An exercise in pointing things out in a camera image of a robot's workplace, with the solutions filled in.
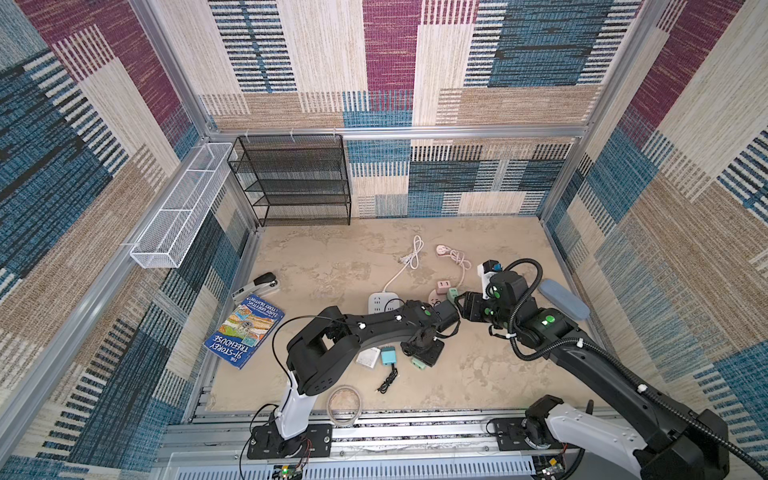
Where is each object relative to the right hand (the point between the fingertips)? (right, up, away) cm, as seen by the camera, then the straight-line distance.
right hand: (464, 305), depth 79 cm
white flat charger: (-25, -15, +4) cm, 29 cm away
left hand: (-8, -15, +7) cm, 18 cm away
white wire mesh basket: (-72, +17, -8) cm, 74 cm away
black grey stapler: (-61, +2, +21) cm, 65 cm away
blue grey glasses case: (+35, -1, +16) cm, 38 cm away
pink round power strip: (-5, -1, +17) cm, 18 cm away
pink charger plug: (-3, +3, +15) cm, 15 cm away
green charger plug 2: (-11, -16, +3) cm, 20 cm away
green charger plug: (0, +1, +13) cm, 13 cm away
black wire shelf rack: (-53, +39, +30) cm, 73 cm away
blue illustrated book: (-62, -10, +12) cm, 64 cm away
